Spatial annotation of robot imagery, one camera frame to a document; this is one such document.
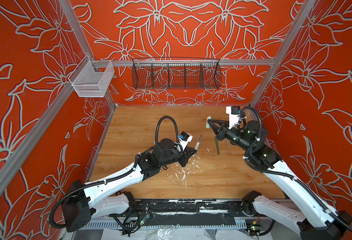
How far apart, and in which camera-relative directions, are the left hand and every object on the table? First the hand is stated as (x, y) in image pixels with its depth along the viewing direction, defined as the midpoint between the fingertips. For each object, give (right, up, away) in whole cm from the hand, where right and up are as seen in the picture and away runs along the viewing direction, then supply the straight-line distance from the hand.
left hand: (195, 149), depth 68 cm
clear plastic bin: (-64, +40, +24) cm, 79 cm away
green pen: (+18, -3, +29) cm, 34 cm away
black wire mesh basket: (-19, +46, +32) cm, 59 cm away
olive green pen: (+1, +4, -1) cm, 4 cm away
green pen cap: (+5, +12, -4) cm, 13 cm away
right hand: (+4, +13, -5) cm, 15 cm away
